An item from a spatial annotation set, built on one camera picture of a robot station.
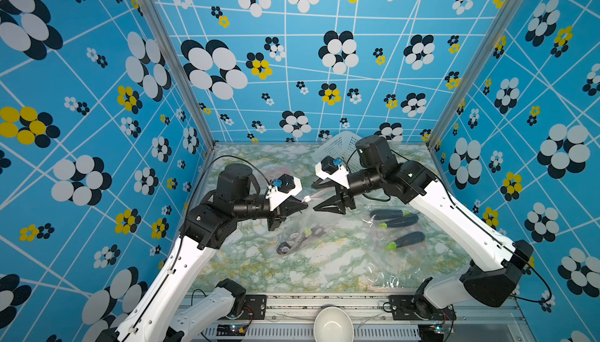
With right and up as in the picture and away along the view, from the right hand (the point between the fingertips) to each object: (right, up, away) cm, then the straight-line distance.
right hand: (319, 192), depth 62 cm
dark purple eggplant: (+33, -14, +26) cm, 45 cm away
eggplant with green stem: (+34, -20, +23) cm, 46 cm away
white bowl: (+5, -41, +8) cm, 42 cm away
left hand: (-3, -2, -3) cm, 5 cm away
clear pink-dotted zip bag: (+33, -23, +23) cm, 46 cm away
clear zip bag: (-2, -11, +8) cm, 13 cm away
